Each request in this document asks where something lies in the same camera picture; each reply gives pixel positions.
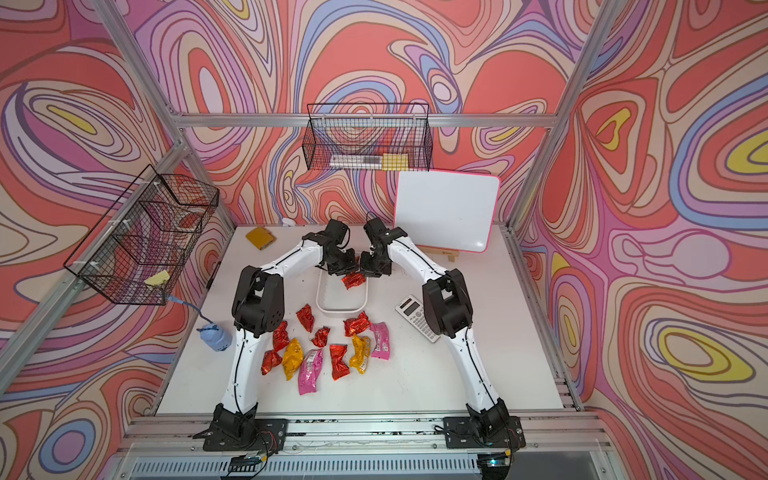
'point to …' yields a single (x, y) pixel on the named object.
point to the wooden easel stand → (451, 254)
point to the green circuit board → (244, 463)
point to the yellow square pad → (261, 237)
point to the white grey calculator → (412, 311)
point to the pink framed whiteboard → (447, 209)
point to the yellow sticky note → (158, 278)
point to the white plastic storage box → (333, 296)
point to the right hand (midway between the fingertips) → (367, 280)
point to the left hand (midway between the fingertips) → (359, 268)
